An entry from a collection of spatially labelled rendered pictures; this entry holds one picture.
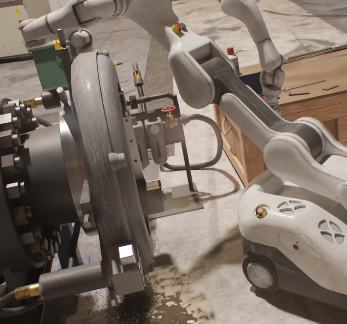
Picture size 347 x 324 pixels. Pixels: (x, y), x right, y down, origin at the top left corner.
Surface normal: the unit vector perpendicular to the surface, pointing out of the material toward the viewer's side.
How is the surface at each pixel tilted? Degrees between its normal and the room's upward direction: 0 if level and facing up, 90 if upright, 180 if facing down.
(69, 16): 85
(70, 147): 48
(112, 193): 80
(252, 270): 90
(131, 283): 113
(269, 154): 90
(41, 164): 53
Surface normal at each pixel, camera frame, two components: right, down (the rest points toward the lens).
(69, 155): -0.02, -0.22
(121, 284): 0.16, 0.68
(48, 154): -0.12, -0.39
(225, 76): 0.41, -0.57
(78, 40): -0.31, 0.45
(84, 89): -0.08, -0.58
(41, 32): -0.23, 0.74
